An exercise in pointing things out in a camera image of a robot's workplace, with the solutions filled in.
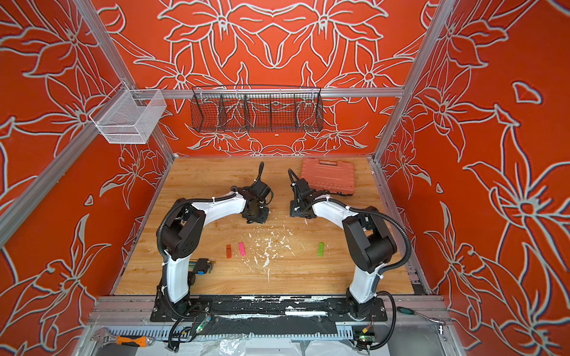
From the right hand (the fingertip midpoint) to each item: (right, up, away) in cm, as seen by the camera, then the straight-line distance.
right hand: (299, 207), depth 95 cm
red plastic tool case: (+16, +14, +11) cm, 24 cm away
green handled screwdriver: (+36, -31, -23) cm, 53 cm away
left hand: (-16, -4, +2) cm, 16 cm away
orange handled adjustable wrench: (-64, -37, -26) cm, 78 cm away
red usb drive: (-29, -17, -8) cm, 34 cm away
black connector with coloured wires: (-38, -20, -14) cm, 45 cm away
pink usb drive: (-24, -16, -7) cm, 29 cm away
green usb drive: (+8, -16, -8) cm, 19 cm away
